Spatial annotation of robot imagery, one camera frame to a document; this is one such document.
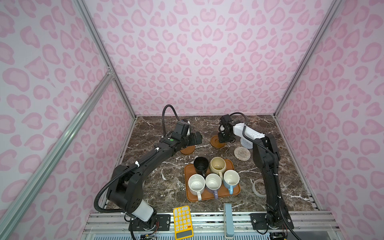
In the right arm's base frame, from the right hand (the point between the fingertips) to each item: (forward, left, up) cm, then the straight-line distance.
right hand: (223, 139), depth 104 cm
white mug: (-31, +17, -1) cm, 36 cm away
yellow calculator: (-50, +23, +1) cm, 55 cm away
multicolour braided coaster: (-10, -12, -2) cm, 16 cm away
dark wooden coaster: (-9, +23, 0) cm, 25 cm away
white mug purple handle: (-31, +8, 0) cm, 32 cm away
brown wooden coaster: (-2, +5, -2) cm, 6 cm away
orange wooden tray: (-35, +3, 0) cm, 36 cm away
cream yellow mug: (-20, +5, 0) cm, 21 cm away
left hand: (-10, +17, +17) cm, 26 cm away
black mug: (-21, +15, +3) cm, 26 cm away
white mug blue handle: (-29, -2, +1) cm, 29 cm away
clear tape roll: (-33, -14, 0) cm, 36 cm away
